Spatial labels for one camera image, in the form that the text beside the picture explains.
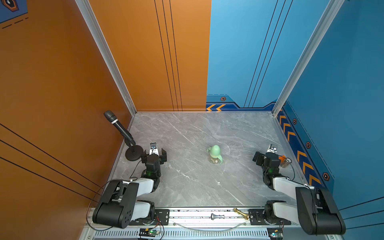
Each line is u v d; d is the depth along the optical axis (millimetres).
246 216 724
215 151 817
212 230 705
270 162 684
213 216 724
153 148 755
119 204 438
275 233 710
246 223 724
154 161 681
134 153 948
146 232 716
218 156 849
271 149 782
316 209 416
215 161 914
